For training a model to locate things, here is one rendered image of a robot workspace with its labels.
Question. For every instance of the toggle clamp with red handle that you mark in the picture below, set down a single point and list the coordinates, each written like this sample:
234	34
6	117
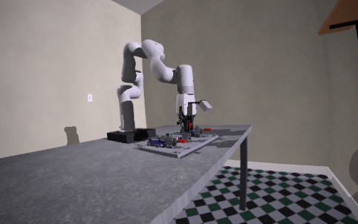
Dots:
198	131
185	135
170	142

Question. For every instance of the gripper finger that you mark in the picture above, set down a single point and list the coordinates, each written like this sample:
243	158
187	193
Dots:
191	121
186	125

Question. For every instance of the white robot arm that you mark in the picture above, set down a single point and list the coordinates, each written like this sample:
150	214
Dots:
182	76

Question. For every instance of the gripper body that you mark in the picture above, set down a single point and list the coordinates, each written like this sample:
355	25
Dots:
182	101

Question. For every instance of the blue rectangular plate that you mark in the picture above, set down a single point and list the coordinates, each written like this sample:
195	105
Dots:
155	142

